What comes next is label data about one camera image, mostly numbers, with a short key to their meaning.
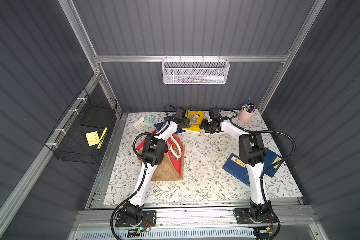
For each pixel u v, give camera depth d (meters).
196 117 1.16
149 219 0.72
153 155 0.68
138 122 1.11
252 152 0.61
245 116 1.08
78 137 0.72
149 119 1.15
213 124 0.81
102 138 0.74
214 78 0.89
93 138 0.73
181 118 0.89
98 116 0.80
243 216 0.74
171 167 0.76
